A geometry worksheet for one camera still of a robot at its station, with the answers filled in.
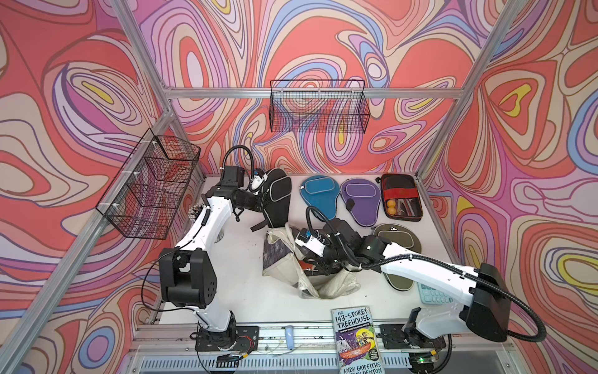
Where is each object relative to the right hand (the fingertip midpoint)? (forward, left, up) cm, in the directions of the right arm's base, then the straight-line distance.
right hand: (308, 264), depth 75 cm
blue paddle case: (+39, -9, -10) cm, 42 cm away
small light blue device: (-18, +7, -11) cm, 22 cm away
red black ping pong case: (+37, -45, -12) cm, 60 cm away
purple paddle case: (+37, -27, -12) cm, 48 cm away
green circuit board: (-24, +27, -16) cm, 39 cm away
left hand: (+24, +14, +5) cm, 28 cm away
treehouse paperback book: (-20, -14, -13) cm, 28 cm away
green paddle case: (+15, -40, -11) cm, 44 cm away
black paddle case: (+23, +11, +6) cm, 27 cm away
